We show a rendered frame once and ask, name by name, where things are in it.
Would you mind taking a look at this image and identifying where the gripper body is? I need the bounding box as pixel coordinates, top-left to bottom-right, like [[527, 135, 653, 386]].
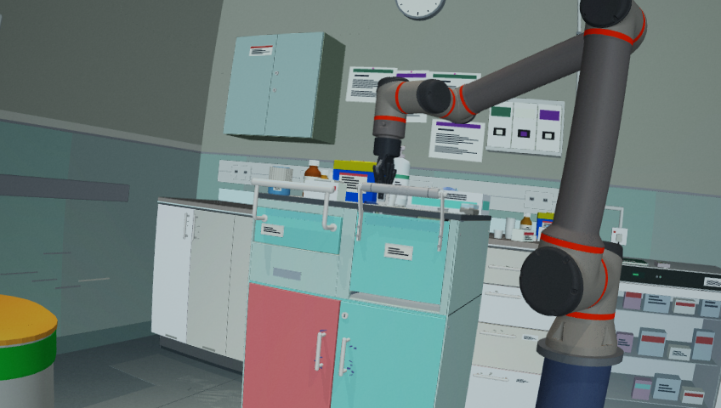
[[373, 136, 405, 164]]

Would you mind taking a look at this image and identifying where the blue box yellow lid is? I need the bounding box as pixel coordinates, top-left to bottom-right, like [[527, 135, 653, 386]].
[[536, 212, 558, 242], [332, 160, 389, 205]]

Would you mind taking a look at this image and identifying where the teal tip-out bin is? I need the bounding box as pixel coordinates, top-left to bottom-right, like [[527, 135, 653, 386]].
[[349, 209, 451, 307]]

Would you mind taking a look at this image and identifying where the teal cart drawer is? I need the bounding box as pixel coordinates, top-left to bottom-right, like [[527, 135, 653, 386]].
[[252, 205, 344, 256]]

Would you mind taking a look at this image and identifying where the teal medication cart body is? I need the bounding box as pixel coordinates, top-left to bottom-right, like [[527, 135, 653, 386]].
[[241, 194, 492, 408]]

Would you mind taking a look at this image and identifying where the white drawer unit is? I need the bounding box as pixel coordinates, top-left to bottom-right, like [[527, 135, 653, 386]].
[[464, 236, 565, 408]]

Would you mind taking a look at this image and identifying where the teal cart door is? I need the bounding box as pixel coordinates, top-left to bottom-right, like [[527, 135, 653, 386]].
[[330, 311, 448, 408]]

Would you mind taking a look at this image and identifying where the pink cart door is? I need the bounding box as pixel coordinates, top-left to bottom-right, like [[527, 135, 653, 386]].
[[241, 282, 342, 408]]

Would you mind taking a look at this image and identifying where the blue-grey box red label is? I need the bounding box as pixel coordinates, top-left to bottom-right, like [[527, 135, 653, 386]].
[[691, 330, 717, 363], [637, 328, 667, 359]]

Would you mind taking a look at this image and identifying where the waste bin yellow lid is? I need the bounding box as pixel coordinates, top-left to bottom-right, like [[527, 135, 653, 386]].
[[0, 293, 59, 408]]

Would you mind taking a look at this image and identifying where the white pump bottle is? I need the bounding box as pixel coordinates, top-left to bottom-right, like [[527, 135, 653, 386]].
[[393, 144, 412, 207]]

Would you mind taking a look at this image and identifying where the white poster purple header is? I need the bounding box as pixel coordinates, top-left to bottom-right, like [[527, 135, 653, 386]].
[[394, 70, 429, 124], [429, 119, 486, 163]]

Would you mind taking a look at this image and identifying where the clear ribbed jar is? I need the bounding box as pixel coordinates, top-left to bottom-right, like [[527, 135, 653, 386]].
[[268, 166, 292, 196]]

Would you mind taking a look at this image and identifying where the white base cabinet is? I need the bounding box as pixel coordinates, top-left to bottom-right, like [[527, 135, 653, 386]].
[[150, 196, 258, 374]]

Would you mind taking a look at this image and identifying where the black device green light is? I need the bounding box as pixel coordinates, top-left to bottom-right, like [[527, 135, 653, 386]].
[[618, 258, 721, 292]]

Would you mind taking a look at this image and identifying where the grey shelf unit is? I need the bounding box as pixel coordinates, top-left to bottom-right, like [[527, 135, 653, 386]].
[[605, 281, 721, 408]]

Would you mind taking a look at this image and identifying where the white bar handle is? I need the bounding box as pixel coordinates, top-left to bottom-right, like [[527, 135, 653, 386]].
[[250, 178, 339, 233], [356, 181, 447, 252]]

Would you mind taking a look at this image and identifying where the white wall socket strip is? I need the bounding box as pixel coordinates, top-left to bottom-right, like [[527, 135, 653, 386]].
[[217, 159, 565, 213]]

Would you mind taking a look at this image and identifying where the pale blue wall cupboard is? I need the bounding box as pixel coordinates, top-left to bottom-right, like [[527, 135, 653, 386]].
[[223, 31, 347, 145]]

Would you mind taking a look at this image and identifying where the white wall dispenser panel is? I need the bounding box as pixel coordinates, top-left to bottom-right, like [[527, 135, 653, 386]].
[[485, 98, 566, 157]]

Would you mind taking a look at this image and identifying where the white wall clock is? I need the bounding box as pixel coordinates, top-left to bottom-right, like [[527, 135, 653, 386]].
[[395, 0, 446, 20]]

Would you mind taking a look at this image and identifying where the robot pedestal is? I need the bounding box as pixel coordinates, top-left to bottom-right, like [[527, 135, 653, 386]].
[[535, 354, 615, 408]]

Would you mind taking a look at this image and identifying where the grey wall rail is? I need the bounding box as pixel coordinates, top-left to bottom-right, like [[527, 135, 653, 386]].
[[0, 173, 131, 202]]

